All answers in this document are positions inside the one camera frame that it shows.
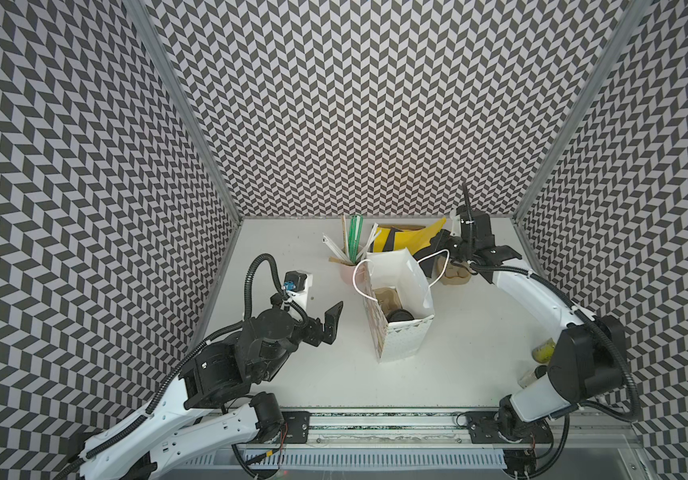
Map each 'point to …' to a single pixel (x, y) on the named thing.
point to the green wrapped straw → (355, 231)
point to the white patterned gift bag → (399, 339)
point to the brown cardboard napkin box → (403, 227)
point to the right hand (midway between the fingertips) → (429, 246)
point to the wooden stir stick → (344, 235)
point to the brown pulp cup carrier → (388, 298)
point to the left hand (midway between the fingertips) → (322, 302)
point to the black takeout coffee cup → (399, 315)
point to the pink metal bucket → (347, 273)
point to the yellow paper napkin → (393, 238)
